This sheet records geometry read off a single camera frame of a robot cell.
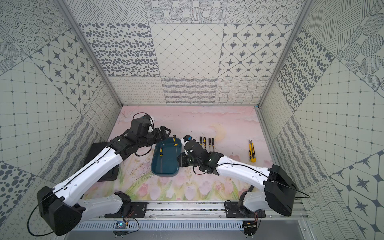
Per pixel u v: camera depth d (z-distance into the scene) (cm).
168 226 70
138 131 56
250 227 72
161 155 93
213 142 99
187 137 71
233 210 74
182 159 67
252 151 94
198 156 58
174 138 80
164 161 93
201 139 101
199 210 76
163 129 69
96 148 95
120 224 71
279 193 41
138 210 73
